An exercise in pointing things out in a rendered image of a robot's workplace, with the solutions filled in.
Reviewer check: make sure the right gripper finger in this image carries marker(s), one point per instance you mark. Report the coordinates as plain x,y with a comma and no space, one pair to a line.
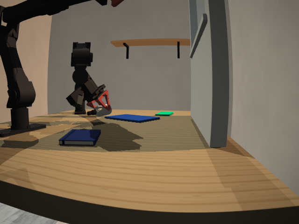
115,3

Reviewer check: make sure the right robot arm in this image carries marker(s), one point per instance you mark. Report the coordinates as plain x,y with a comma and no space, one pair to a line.
20,90

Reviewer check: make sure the dark blue book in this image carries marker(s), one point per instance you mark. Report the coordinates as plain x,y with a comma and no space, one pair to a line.
83,137

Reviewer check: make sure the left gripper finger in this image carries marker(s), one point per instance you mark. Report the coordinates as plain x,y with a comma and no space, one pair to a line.
91,104
99,101

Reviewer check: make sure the blue flat rectangular pad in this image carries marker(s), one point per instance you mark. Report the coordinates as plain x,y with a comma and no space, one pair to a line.
132,118

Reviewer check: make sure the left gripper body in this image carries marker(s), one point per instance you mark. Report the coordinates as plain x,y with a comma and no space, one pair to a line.
96,94

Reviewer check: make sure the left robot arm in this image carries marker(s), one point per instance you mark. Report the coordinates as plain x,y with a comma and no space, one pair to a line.
79,58

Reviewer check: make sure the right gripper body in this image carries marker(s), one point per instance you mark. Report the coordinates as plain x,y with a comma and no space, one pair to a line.
102,2

